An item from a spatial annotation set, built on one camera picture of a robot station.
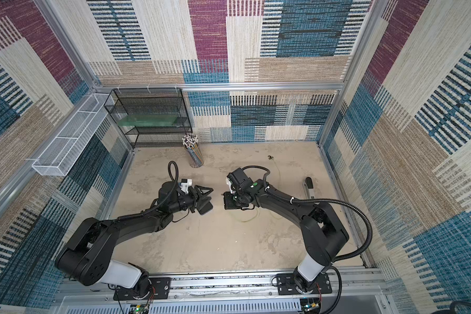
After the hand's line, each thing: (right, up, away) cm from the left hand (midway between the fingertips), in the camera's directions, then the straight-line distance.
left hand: (214, 193), depth 84 cm
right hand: (+6, -6, +2) cm, 9 cm away
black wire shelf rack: (-26, +45, +19) cm, 55 cm away
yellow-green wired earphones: (+29, +16, +31) cm, 45 cm away
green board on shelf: (-34, +33, +12) cm, 49 cm away
